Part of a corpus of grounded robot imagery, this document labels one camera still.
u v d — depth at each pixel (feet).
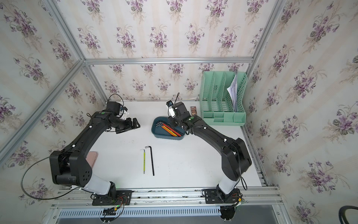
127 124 2.45
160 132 3.21
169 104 2.40
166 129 3.31
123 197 2.39
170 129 3.29
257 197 2.43
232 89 2.99
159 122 3.34
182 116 2.09
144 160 2.84
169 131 3.25
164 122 3.38
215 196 2.38
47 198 1.32
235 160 1.45
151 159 2.87
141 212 2.30
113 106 2.14
